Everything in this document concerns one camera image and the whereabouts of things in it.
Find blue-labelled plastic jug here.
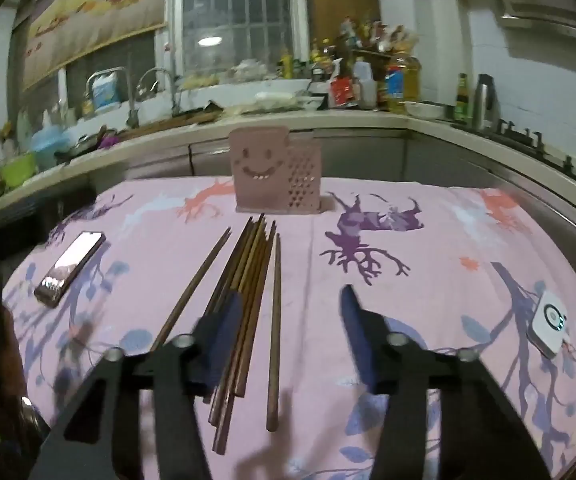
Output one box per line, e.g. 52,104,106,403
90,71,122,111

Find dark green glass bottle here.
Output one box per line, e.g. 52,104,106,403
454,72,470,124

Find small white square device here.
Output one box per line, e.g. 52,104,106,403
525,290,571,360

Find light blue plastic container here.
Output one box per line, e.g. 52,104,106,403
30,125,69,171

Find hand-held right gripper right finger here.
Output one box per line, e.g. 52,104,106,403
339,285,553,480

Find kitchen counter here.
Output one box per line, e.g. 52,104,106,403
0,107,576,261

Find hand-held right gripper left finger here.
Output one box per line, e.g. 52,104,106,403
28,287,246,480

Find smartphone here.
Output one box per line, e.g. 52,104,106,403
34,231,107,308

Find chrome kitchen faucet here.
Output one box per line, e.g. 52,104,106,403
135,67,179,117
85,66,139,129

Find red packet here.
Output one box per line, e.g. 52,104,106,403
329,77,359,109

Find gas stove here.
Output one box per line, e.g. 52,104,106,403
488,117,576,192

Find wooden cutting board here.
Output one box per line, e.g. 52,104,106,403
118,110,219,139

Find white plastic jug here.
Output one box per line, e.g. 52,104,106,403
355,57,379,110

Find group of condiment bottles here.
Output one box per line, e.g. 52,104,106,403
308,17,419,81

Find pile of wooden chopsticks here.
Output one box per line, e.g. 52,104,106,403
150,214,281,456

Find pink smiley utensil holder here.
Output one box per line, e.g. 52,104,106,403
229,127,321,213

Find printed wall hanging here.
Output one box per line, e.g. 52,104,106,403
20,0,169,92

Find pink tree-print tablecloth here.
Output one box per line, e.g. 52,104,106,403
0,175,576,480

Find barred window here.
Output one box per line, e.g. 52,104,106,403
168,0,309,82

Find yellow cooking oil bottle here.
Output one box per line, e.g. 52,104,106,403
385,55,421,114

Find stainless steel thermos jug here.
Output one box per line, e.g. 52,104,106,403
472,74,498,131

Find green plastic bowl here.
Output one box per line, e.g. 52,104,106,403
0,152,37,189

